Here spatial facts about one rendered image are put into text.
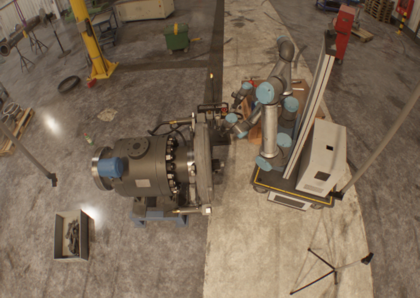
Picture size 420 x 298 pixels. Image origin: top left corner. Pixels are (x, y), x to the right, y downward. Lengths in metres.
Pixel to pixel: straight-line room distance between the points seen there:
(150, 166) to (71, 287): 1.82
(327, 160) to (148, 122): 2.56
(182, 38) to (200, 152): 3.49
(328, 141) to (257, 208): 1.06
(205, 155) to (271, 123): 0.59
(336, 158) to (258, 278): 1.36
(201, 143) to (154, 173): 0.47
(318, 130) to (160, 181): 1.49
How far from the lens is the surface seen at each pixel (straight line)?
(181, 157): 1.91
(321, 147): 2.02
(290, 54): 1.79
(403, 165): 3.86
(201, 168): 1.66
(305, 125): 1.72
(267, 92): 1.25
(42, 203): 3.54
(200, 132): 1.77
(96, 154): 2.17
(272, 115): 1.37
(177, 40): 4.84
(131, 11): 7.88
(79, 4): 4.69
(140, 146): 1.88
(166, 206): 2.27
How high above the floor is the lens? 2.31
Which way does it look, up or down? 51 degrees down
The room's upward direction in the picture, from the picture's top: 6 degrees counter-clockwise
